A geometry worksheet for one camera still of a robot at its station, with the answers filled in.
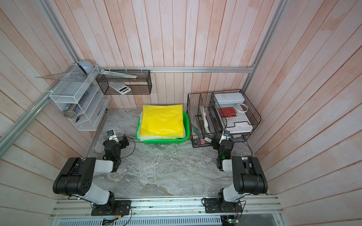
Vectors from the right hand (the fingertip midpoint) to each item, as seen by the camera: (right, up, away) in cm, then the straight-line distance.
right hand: (221, 136), depth 94 cm
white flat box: (+9, +6, -9) cm, 14 cm away
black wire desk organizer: (-5, +16, +12) cm, 21 cm away
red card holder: (+2, +16, -6) cm, 17 cm away
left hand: (-70, 0, -1) cm, 70 cm away
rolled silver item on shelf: (-90, +14, -17) cm, 93 cm away
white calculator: (-70, +34, +3) cm, 78 cm away
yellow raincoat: (-41, +10, +1) cm, 42 cm away
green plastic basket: (-37, -3, -1) cm, 37 cm away
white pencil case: (+6, +26, +1) cm, 27 cm away
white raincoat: (-50, -1, -4) cm, 50 cm away
